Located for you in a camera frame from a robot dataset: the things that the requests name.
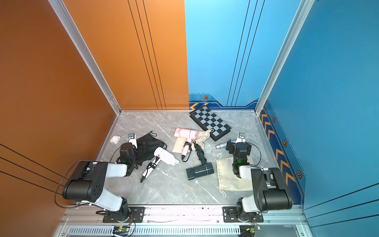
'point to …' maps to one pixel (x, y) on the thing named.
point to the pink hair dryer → (190, 135)
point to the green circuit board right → (253, 229)
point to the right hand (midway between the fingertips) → (238, 140)
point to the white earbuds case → (115, 139)
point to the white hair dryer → (161, 155)
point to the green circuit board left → (122, 230)
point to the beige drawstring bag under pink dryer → (202, 138)
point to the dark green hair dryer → (204, 169)
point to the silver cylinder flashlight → (223, 144)
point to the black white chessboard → (210, 120)
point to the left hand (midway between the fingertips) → (138, 140)
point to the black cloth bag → (146, 145)
